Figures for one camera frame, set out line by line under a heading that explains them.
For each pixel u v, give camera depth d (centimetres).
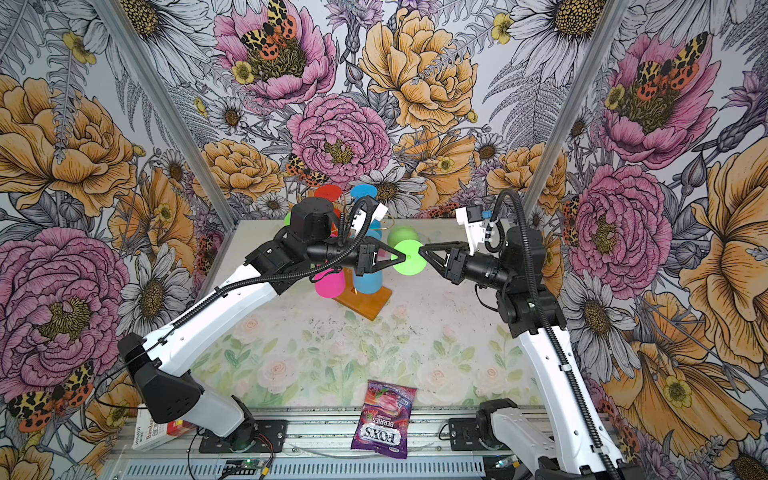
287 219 52
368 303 97
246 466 70
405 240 61
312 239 52
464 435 74
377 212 57
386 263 60
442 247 58
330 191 82
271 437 74
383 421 75
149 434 71
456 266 54
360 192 83
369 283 79
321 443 74
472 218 55
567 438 38
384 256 59
